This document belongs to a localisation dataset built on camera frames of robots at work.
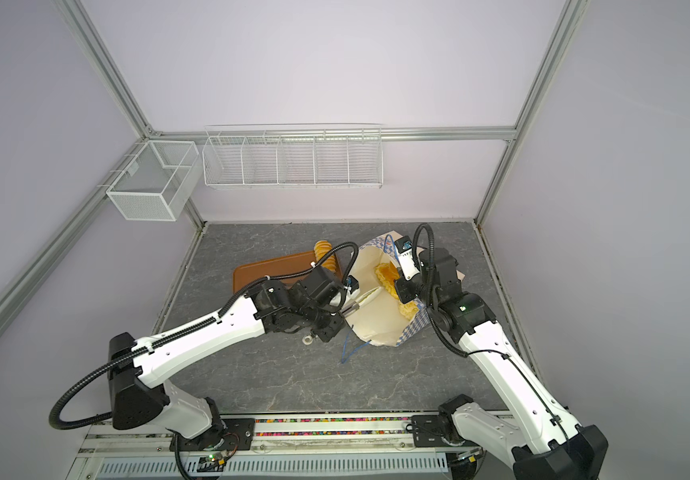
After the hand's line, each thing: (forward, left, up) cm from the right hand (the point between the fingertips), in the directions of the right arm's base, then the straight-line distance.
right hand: (403, 269), depth 75 cm
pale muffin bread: (0, -4, -22) cm, 22 cm away
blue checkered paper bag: (-7, +7, -7) cm, 12 cm away
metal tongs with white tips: (-7, +12, -5) cm, 15 cm away
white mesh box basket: (+35, +77, +1) cm, 85 cm away
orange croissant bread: (+14, +2, -21) cm, 26 cm away
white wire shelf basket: (+44, +33, +5) cm, 55 cm away
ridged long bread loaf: (+26, +25, -22) cm, 42 cm away
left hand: (-12, +16, -7) cm, 21 cm away
